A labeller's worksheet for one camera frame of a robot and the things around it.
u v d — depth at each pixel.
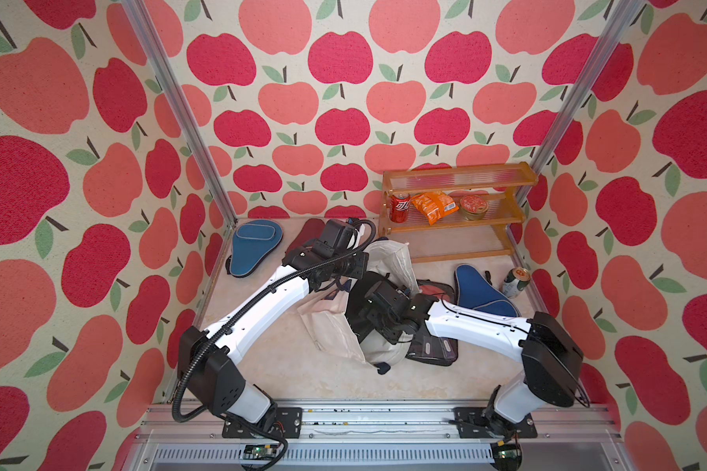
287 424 0.74
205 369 0.41
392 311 0.64
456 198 1.02
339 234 0.58
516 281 0.91
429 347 0.86
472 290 0.99
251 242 1.12
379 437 0.74
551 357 0.42
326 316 0.75
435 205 0.99
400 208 0.93
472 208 0.99
